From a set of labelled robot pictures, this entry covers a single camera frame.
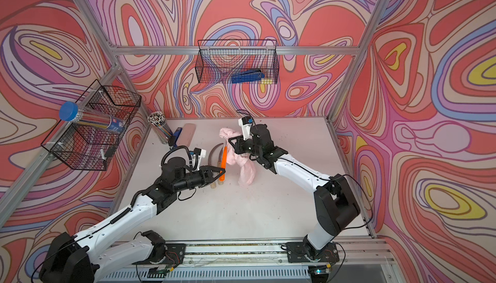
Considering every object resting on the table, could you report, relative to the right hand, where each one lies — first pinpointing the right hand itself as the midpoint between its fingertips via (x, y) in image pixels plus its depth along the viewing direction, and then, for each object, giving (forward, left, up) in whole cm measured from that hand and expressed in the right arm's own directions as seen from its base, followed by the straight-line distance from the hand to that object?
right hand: (231, 144), depth 82 cm
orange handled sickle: (-8, +3, 0) cm, 8 cm away
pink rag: (-10, -6, -1) cm, 11 cm away
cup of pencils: (+18, +38, -3) cm, 42 cm away
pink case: (+22, +28, -17) cm, 40 cm away
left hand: (-14, +2, 0) cm, 15 cm away
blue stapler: (+21, +34, -16) cm, 43 cm away
